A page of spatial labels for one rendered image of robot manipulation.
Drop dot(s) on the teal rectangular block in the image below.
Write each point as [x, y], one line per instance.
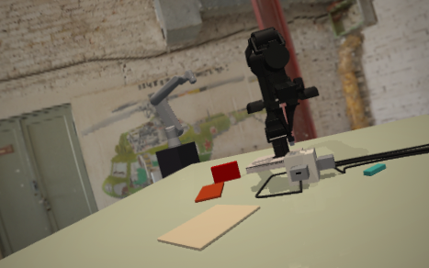
[375, 169]

